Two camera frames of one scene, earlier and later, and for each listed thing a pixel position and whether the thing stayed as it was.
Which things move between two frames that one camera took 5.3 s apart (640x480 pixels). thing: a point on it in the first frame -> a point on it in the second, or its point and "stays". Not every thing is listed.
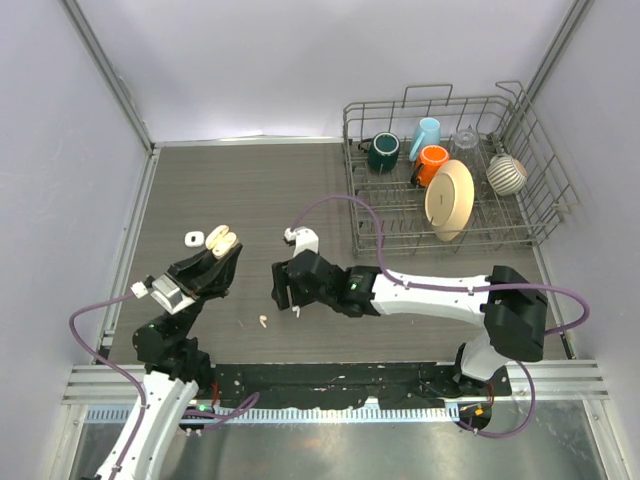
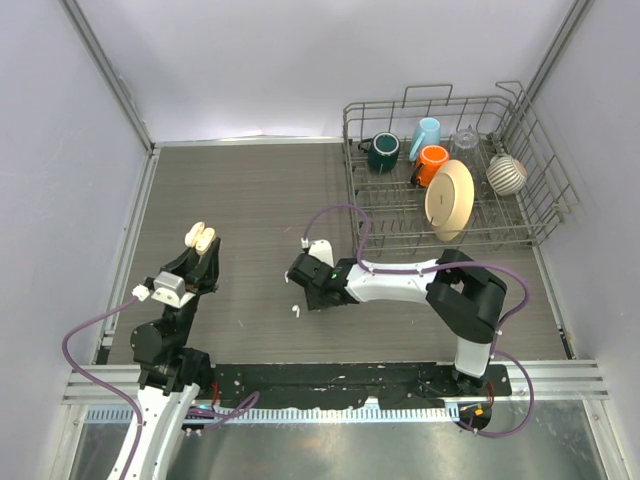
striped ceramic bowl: x=506 y=176 stays
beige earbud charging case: x=221 y=241 -> x=200 y=236
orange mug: x=431 y=159 stays
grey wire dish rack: x=447 y=176 stays
